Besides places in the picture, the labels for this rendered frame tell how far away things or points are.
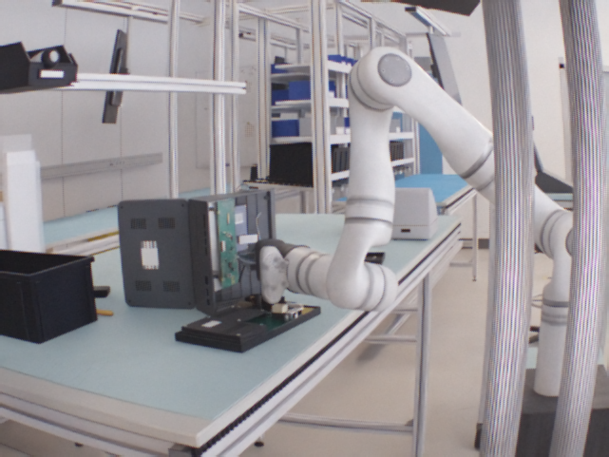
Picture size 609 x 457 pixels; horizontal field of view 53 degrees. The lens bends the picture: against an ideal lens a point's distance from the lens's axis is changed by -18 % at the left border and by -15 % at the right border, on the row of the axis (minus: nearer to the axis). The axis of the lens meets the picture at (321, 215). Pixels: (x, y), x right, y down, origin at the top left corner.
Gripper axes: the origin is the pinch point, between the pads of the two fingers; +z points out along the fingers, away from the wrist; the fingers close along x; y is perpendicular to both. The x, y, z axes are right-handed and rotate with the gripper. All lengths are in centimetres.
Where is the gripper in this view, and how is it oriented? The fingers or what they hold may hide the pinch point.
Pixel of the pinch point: (237, 257)
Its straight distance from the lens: 131.2
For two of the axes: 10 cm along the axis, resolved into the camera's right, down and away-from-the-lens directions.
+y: 8.4, -0.9, 5.4
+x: -0.3, -9.9, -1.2
